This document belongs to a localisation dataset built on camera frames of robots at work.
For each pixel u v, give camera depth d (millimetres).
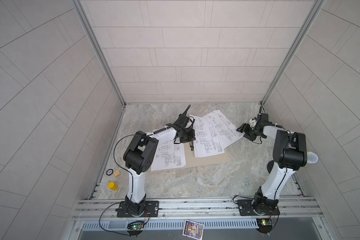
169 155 889
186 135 810
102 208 722
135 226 646
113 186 734
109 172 825
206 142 945
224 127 1026
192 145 914
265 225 681
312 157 611
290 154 514
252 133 855
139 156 505
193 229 651
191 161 871
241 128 907
